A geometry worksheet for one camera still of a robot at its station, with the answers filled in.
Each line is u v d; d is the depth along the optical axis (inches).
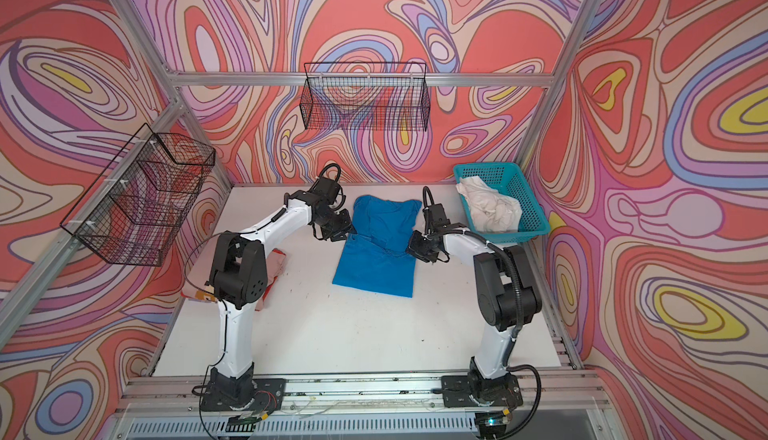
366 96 38.5
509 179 45.4
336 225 33.9
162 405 28.4
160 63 33.0
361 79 34.0
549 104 36.8
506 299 19.4
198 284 32.9
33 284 20.9
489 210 42.2
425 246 30.5
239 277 21.7
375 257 38.7
